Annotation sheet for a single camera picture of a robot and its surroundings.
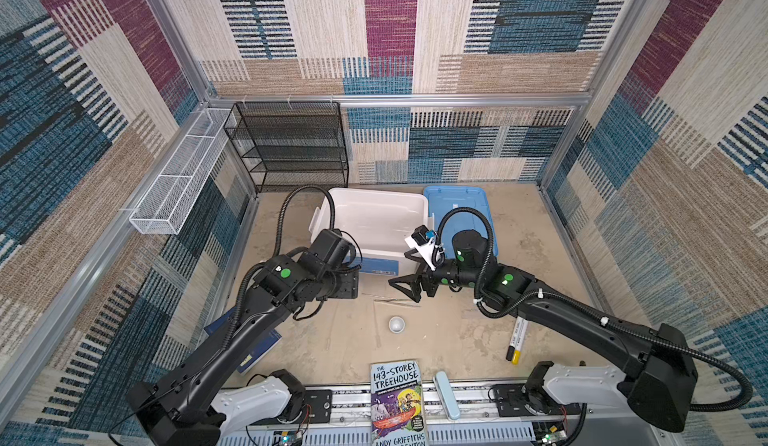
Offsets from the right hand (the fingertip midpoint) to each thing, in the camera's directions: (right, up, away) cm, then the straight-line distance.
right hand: (401, 271), depth 72 cm
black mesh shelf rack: (-38, +39, +37) cm, 65 cm away
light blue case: (+11, -30, +2) cm, 32 cm away
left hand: (-13, -1, 0) cm, 13 cm away
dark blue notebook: (-35, -21, +12) cm, 42 cm away
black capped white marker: (+31, -21, +11) cm, 39 cm away
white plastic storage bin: (-6, +11, +34) cm, 36 cm away
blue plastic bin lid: (+17, +19, +43) cm, 50 cm away
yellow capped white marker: (+33, -21, +11) cm, 40 cm away
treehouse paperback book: (-1, -31, 0) cm, 31 cm away
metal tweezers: (+3, -13, +19) cm, 23 cm away
